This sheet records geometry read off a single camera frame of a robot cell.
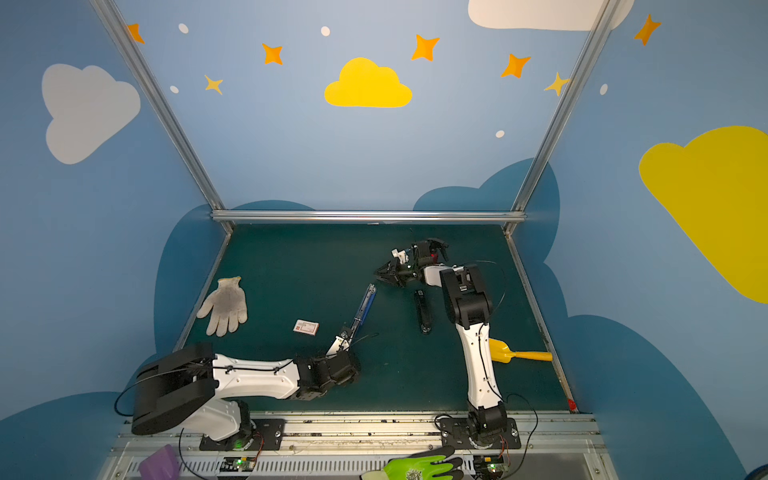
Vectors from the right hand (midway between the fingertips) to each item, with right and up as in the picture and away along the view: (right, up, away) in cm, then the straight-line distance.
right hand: (378, 272), depth 105 cm
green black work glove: (+12, -44, -34) cm, 57 cm away
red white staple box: (-23, -17, -12) cm, 31 cm away
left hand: (-8, -26, -18) cm, 33 cm away
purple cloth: (-50, -44, -35) cm, 75 cm away
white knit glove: (-50, -11, -7) cm, 52 cm away
